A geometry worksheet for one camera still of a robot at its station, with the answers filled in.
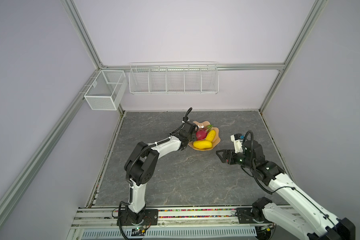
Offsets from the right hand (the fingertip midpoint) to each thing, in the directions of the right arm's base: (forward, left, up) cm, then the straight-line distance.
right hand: (222, 152), depth 77 cm
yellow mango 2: (+20, +3, -11) cm, 23 cm away
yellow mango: (+12, +9, -10) cm, 18 cm away
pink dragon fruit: (+21, +9, -10) cm, 25 cm away
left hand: (+18, +15, -8) cm, 25 cm away
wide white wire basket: (+52, +25, +12) cm, 59 cm away
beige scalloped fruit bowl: (+30, +7, -13) cm, 33 cm away
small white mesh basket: (+45, +73, +7) cm, 86 cm away
